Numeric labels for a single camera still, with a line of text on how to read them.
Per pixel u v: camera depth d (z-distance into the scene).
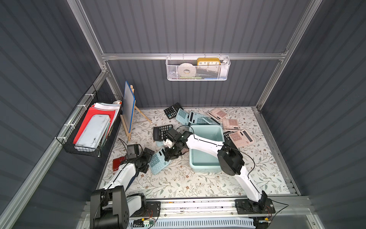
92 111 0.77
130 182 0.56
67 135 0.61
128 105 0.93
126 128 0.98
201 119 1.11
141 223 0.71
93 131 0.67
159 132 0.99
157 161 0.88
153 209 0.73
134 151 0.69
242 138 0.99
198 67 0.89
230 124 1.08
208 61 0.87
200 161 0.91
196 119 1.10
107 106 0.79
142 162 0.74
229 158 0.53
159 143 0.96
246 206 0.73
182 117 1.08
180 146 0.70
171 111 1.16
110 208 0.42
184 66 0.83
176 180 0.83
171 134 0.74
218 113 1.15
